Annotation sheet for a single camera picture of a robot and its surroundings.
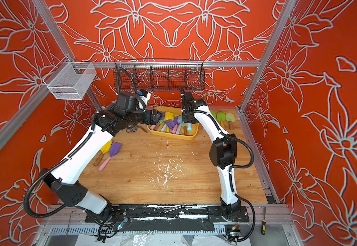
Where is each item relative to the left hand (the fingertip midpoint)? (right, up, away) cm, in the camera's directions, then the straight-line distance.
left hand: (156, 112), depth 71 cm
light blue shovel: (+17, -7, +15) cm, 24 cm away
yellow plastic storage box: (+10, +4, +44) cm, 45 cm away
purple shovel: (+6, -6, +36) cm, 37 cm away
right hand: (+17, -2, +21) cm, 27 cm away
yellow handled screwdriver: (+50, -54, -1) cm, 74 cm away
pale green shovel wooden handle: (+50, -2, +40) cm, 64 cm away
